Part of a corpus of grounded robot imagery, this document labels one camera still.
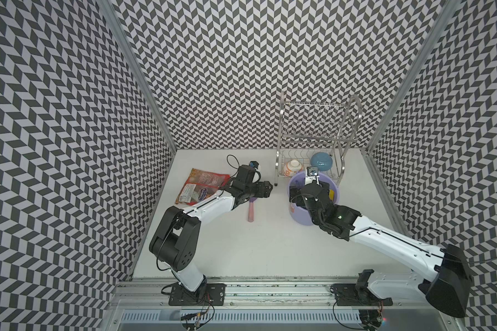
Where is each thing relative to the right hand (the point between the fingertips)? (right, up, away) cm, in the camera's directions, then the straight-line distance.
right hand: (304, 186), depth 77 cm
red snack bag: (-47, -2, +23) cm, 52 cm away
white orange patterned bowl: (-1, +7, +22) cm, 23 cm away
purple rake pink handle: (-21, -14, +14) cm, 29 cm away
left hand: (-15, -2, +13) cm, 19 cm away
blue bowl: (+16, +11, +28) cm, 34 cm away
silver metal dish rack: (+6, +20, +6) cm, 21 cm away
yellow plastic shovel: (+13, -4, +6) cm, 15 cm away
